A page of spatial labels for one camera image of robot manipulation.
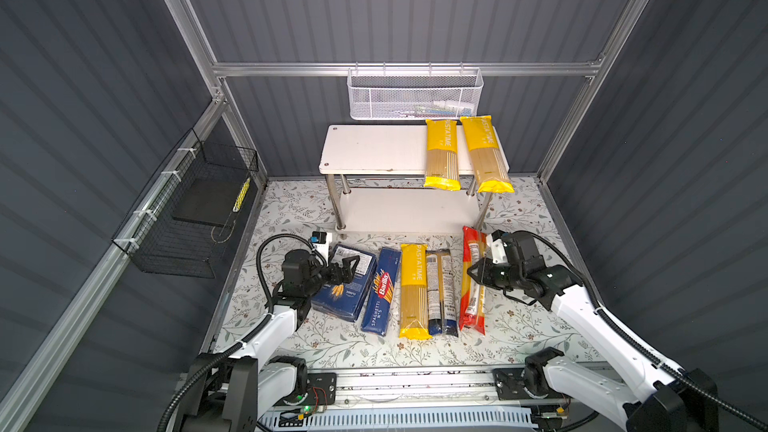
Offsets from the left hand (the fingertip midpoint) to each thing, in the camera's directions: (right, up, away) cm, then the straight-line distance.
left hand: (345, 255), depth 86 cm
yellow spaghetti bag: (+20, -17, -2) cm, 26 cm away
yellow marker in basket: (-26, +14, -11) cm, 32 cm away
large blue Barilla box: (+1, -12, -3) cm, 13 cm away
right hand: (+36, -4, -6) cm, 37 cm away
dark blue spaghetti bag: (+28, -13, -1) cm, 31 cm away
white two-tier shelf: (+11, +30, -5) cm, 32 cm away
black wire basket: (-38, +10, -14) cm, 42 cm away
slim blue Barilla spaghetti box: (+10, -14, -1) cm, 17 cm away
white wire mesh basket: (+23, +61, +38) cm, 76 cm away
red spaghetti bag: (+34, -7, -10) cm, 37 cm away
